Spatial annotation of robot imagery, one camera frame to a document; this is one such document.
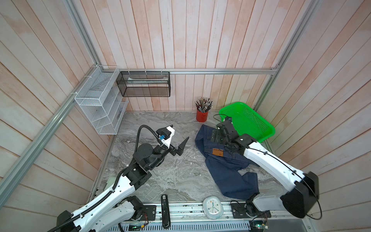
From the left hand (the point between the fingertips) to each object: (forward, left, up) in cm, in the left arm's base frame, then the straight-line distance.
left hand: (179, 133), depth 65 cm
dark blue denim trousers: (-1, -28, -30) cm, 41 cm away
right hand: (+10, -23, -15) cm, 29 cm away
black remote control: (-31, +6, -30) cm, 44 cm away
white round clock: (-25, -17, -31) cm, 43 cm away
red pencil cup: (+38, -16, -19) cm, 45 cm away
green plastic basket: (+35, -53, -31) cm, 71 cm away
